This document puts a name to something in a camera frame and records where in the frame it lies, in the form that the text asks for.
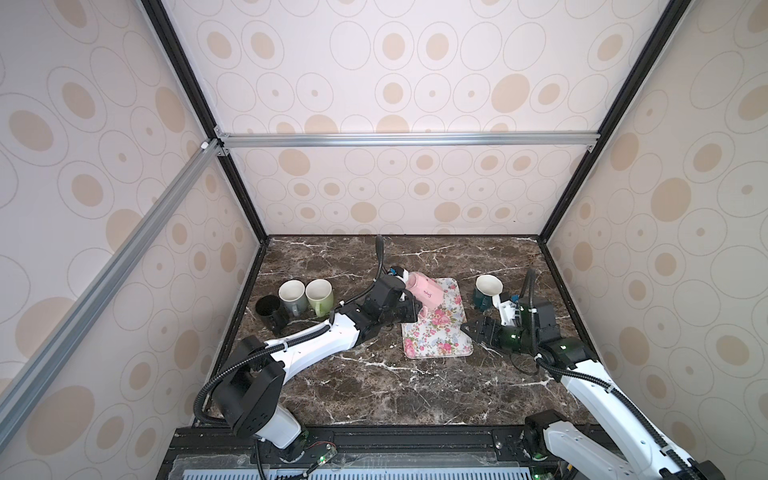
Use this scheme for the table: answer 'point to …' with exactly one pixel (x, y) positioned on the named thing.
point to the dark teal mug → (486, 287)
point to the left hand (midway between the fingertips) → (431, 303)
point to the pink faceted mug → (426, 291)
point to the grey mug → (293, 296)
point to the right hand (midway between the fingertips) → (471, 329)
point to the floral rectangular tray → (438, 334)
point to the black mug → (272, 313)
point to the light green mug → (320, 295)
